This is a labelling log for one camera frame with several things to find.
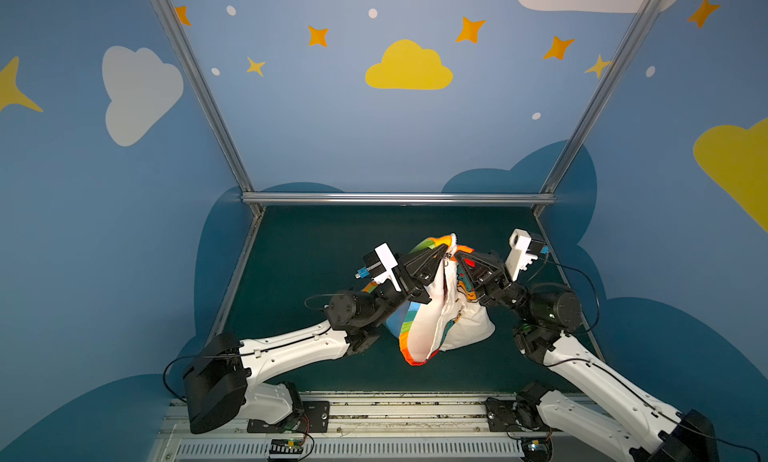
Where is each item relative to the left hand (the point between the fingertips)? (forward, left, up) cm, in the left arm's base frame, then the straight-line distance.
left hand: (438, 240), depth 50 cm
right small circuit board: (-25, -30, -51) cm, 64 cm away
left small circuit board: (-26, +33, -50) cm, 65 cm away
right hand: (-1, -5, -4) cm, 6 cm away
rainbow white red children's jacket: (-5, -5, -20) cm, 21 cm away
